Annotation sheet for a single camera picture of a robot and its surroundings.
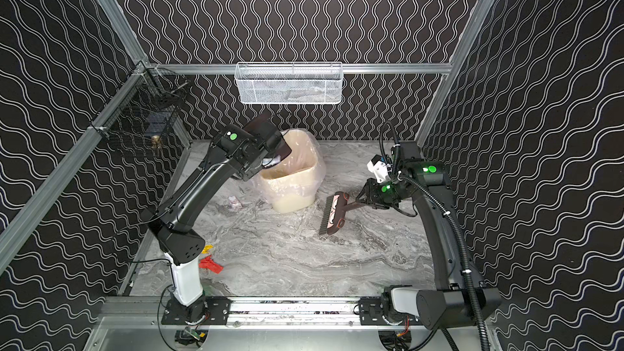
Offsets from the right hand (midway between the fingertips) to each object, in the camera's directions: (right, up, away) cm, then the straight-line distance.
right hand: (362, 200), depth 71 cm
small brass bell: (-68, +18, +12) cm, 72 cm away
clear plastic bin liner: (-12, +9, +10) cm, 18 cm away
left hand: (-36, +11, +3) cm, 38 cm away
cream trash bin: (-21, +4, +6) cm, 22 cm away
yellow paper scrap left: (-38, -8, -17) cm, 43 cm away
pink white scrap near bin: (-46, -5, +26) cm, 53 cm away
